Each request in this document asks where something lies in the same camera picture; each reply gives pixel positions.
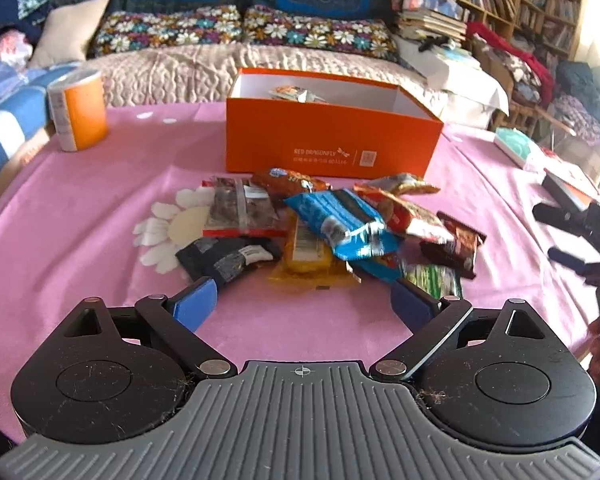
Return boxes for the orange brown snack packet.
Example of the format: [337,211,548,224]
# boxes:
[252,167,333,196]

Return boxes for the red cloth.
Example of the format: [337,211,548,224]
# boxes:
[467,20,556,106]

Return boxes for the yellow gold snack packet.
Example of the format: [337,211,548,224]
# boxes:
[270,210,361,288]

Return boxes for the orange white cylindrical container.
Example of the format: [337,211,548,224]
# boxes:
[47,69,110,152]

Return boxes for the blue snack packet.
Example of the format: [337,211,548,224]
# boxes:
[282,189,401,261]
[350,255,406,286]

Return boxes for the orange cardboard box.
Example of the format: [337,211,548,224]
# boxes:
[225,67,445,181]

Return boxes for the person's right hand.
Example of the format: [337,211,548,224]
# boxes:
[588,320,600,378]

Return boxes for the purple floral cloth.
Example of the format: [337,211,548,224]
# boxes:
[552,95,600,146]

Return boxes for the beige pillow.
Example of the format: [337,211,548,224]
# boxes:
[27,0,112,70]

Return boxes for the navy floral garment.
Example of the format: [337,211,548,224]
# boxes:
[0,0,51,43]

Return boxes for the teal tissue packet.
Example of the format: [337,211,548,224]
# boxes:
[495,127,543,168]

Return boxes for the stack of books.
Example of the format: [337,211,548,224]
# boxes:
[395,7,468,41]

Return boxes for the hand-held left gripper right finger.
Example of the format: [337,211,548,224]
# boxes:
[370,279,551,381]

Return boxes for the white paper pile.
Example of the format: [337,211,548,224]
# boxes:
[395,35,511,128]

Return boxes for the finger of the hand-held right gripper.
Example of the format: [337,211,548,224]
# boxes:
[547,247,600,278]
[532,203,588,233]

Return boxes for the red white book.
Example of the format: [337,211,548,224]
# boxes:
[535,147,600,193]

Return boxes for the clear packet dark contents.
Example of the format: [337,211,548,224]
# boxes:
[202,175,288,238]

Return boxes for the yellow brown snack packet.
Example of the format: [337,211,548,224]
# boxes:
[367,172,441,196]

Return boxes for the dark brown snack packet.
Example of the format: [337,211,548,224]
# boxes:
[420,212,487,278]

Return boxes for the wooden chair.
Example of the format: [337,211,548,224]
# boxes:
[505,95,578,136]

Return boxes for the green snack packet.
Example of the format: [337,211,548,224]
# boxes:
[402,262,463,298]

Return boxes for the pink cloth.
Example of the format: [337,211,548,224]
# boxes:
[0,30,33,66]

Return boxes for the red white snack packet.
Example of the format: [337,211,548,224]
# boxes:
[355,185,456,243]

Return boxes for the blue white striped blanket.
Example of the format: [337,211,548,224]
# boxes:
[0,62,81,196]

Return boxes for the floral crochet cushion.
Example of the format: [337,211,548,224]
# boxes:
[90,5,245,58]
[242,5,400,63]

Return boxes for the pink daisy print tablecloth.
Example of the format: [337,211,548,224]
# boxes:
[0,102,600,446]

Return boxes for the beige quilted blanket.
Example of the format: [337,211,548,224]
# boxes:
[82,42,446,111]

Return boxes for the dark blue jacket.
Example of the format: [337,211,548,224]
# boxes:
[557,60,600,136]

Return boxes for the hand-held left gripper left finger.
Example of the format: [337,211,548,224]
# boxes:
[62,277,237,378]

